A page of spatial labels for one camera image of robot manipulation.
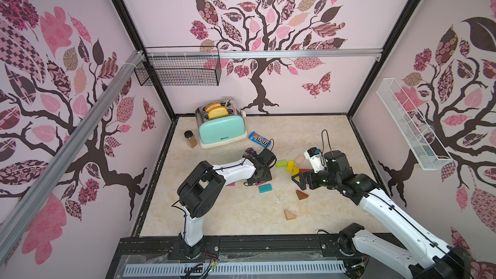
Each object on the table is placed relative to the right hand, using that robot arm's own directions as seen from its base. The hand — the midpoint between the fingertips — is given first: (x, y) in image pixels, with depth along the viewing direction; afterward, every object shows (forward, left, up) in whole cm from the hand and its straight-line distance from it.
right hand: (301, 178), depth 77 cm
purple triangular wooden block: (+24, +21, -14) cm, 35 cm away
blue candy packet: (+31, +16, -13) cm, 37 cm away
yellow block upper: (+14, +1, -14) cm, 19 cm away
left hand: (+6, +16, -14) cm, 22 cm away
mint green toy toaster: (+28, +35, -2) cm, 45 cm away
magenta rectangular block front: (-10, +26, +17) cm, 33 cm away
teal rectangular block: (+2, +14, -15) cm, 21 cm away
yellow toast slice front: (+35, +37, +6) cm, 51 cm away
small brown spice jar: (+28, +53, -10) cm, 60 cm away
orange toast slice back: (+39, +41, +6) cm, 57 cm away
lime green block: (+15, +6, -14) cm, 22 cm away
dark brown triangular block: (-2, -2, -13) cm, 13 cm away
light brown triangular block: (-11, +5, -13) cm, 18 cm away
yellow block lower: (+11, -2, -14) cm, 18 cm away
